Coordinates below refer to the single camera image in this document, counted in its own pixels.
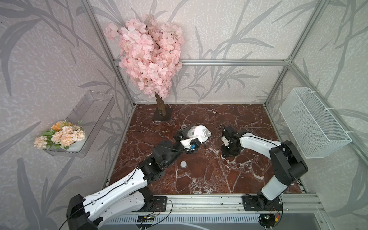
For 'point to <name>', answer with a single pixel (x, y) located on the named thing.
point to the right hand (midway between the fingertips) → (224, 154)
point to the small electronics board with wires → (145, 219)
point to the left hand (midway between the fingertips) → (195, 130)
